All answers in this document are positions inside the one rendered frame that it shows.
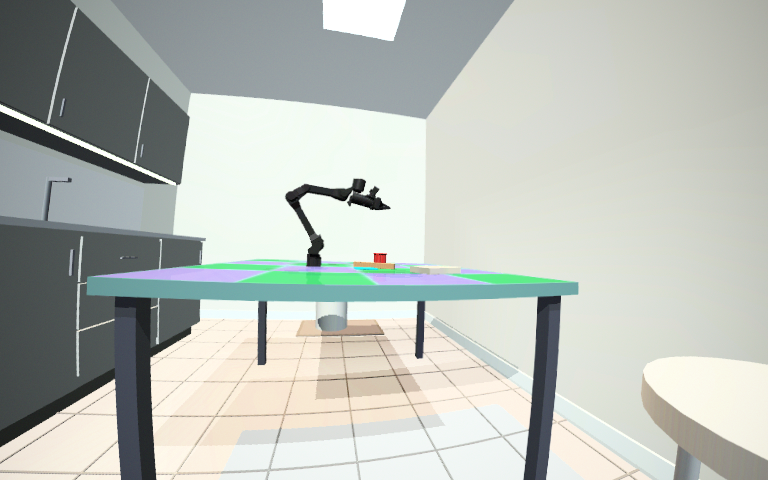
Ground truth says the cream rectangular block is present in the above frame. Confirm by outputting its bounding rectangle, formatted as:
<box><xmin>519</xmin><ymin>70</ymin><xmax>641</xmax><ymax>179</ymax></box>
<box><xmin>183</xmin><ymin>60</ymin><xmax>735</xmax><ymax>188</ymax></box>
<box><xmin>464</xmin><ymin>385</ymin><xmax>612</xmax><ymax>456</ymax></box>
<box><xmin>410</xmin><ymin>266</ymin><xmax>461</xmax><ymax>275</ymax></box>

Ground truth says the light wooden bar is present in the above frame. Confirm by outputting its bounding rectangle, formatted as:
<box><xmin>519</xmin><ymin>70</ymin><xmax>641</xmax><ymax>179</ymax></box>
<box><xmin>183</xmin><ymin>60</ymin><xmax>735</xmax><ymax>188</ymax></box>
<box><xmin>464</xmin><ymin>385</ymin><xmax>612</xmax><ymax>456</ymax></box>
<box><xmin>353</xmin><ymin>262</ymin><xmax>395</xmax><ymax>269</ymax></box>

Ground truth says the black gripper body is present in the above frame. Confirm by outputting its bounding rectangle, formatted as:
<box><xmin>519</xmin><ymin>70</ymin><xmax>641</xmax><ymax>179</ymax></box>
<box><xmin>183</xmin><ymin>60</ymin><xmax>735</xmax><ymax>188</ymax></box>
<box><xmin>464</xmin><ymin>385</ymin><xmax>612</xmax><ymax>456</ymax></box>
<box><xmin>360</xmin><ymin>195</ymin><xmax>381</xmax><ymax>210</ymax></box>

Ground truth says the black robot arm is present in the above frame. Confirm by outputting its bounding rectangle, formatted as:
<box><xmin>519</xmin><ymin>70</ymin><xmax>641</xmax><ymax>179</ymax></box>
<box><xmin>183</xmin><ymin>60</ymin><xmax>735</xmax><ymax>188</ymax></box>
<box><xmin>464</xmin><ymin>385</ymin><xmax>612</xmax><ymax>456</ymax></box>
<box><xmin>285</xmin><ymin>178</ymin><xmax>366</xmax><ymax>267</ymax></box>

